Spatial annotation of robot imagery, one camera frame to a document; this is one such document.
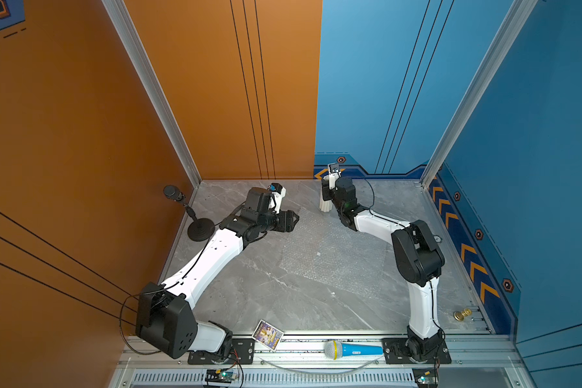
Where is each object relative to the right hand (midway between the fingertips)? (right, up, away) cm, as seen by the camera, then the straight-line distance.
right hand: (330, 176), depth 97 cm
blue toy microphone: (-2, -54, -26) cm, 60 cm away
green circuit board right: (+25, -62, -26) cm, 72 cm away
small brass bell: (+40, -48, -18) cm, 65 cm away
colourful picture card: (-23, -52, -21) cm, 61 cm away
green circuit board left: (-36, -62, -26) cm, 76 cm away
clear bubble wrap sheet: (-4, -27, 0) cm, 28 cm away
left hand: (-15, -14, -15) cm, 26 cm away
